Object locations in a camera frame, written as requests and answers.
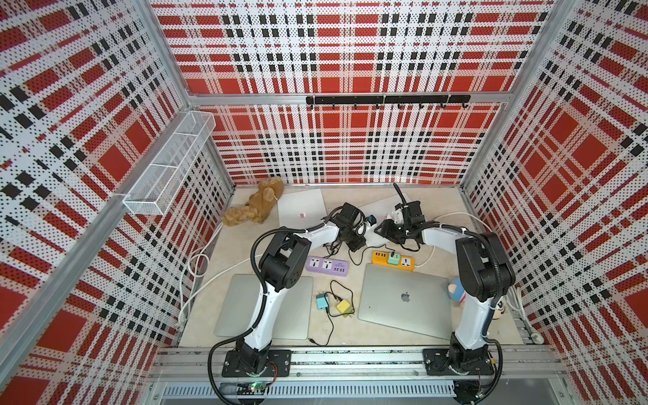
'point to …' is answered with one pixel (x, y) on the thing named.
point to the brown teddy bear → (260, 206)
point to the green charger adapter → (394, 260)
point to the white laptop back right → (378, 211)
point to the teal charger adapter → (321, 301)
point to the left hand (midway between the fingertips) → (364, 240)
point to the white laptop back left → (302, 209)
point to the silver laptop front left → (236, 299)
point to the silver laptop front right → (406, 299)
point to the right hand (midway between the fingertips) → (382, 230)
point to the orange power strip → (407, 262)
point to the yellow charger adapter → (344, 307)
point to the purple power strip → (337, 267)
